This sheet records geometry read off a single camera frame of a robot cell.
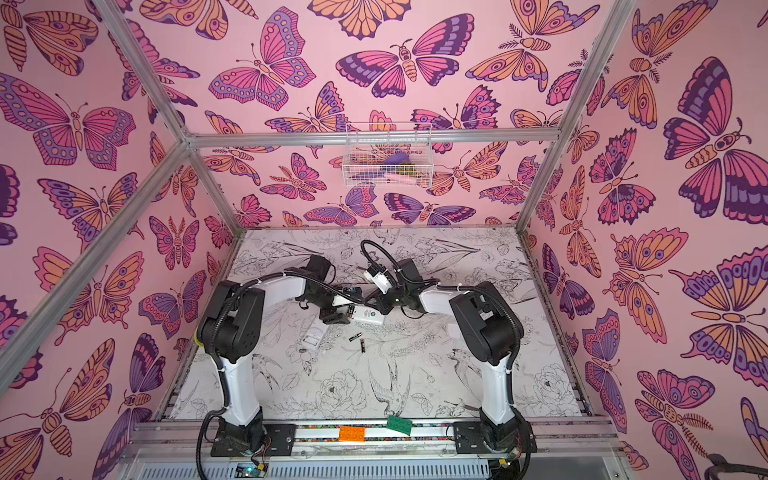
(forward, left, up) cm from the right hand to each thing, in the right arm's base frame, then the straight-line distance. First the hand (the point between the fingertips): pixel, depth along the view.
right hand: (368, 297), depth 94 cm
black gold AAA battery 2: (-11, +4, -6) cm, 13 cm away
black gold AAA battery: (-13, +1, -5) cm, 15 cm away
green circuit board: (-44, +27, -8) cm, 52 cm away
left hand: (0, +7, -5) cm, 8 cm away
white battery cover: (-10, -27, -4) cm, 29 cm away
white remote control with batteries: (-11, +16, -4) cm, 20 cm away
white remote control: (-4, 0, -4) cm, 5 cm away
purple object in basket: (+34, -9, +28) cm, 45 cm away
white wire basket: (+36, -6, +29) cm, 46 cm away
